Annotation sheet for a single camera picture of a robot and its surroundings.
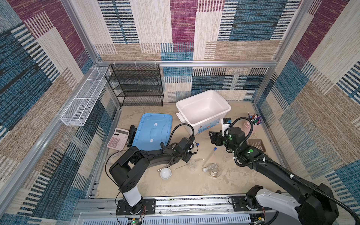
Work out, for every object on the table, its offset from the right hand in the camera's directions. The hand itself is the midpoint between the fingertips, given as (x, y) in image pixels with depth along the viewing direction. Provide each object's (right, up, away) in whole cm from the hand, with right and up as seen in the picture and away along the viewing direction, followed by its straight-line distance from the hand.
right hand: (215, 133), depth 81 cm
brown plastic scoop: (+32, -9, +15) cm, 37 cm away
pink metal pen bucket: (+25, +4, +16) cm, 30 cm away
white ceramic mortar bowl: (-28, -24, +2) cm, 37 cm away
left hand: (-15, -12, +10) cm, 21 cm away
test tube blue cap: (-8, -9, +15) cm, 19 cm away
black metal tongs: (-31, -21, +4) cm, 37 cm away
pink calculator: (-62, -6, +16) cm, 65 cm away
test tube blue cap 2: (+3, -12, +13) cm, 18 cm away
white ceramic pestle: (-5, -22, +4) cm, 23 cm away
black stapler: (-53, -1, +17) cm, 56 cm away
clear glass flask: (-1, -20, -2) cm, 20 cm away
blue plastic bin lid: (-40, 0, +24) cm, 47 cm away
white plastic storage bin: (-2, +14, +31) cm, 34 cm away
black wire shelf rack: (-54, +35, +27) cm, 70 cm away
